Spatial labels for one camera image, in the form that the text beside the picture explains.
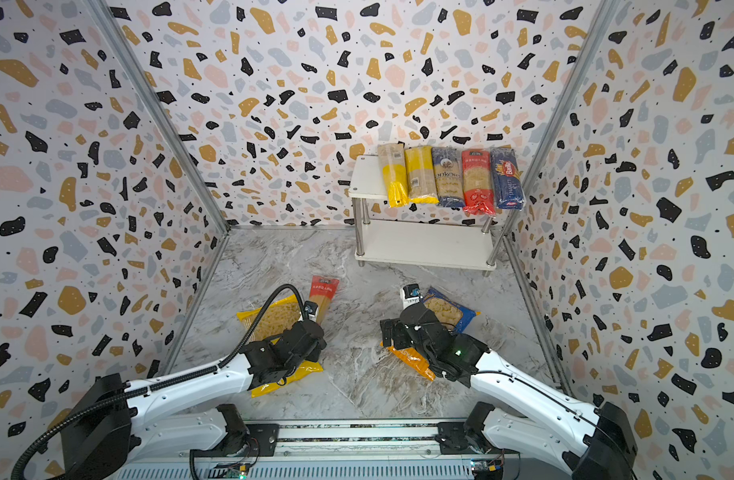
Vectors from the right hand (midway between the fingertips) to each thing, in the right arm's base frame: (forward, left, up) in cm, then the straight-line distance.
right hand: (391, 315), depth 76 cm
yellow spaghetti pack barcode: (+43, 0, +18) cm, 46 cm away
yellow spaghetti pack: (+34, -8, +18) cm, 39 cm away
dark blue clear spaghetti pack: (+35, -16, +18) cm, 42 cm away
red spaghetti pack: (+13, +21, -10) cm, 27 cm away
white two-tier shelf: (+38, -23, -16) cm, 47 cm away
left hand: (0, +21, -8) cm, 22 cm away
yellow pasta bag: (+7, +35, -15) cm, 39 cm away
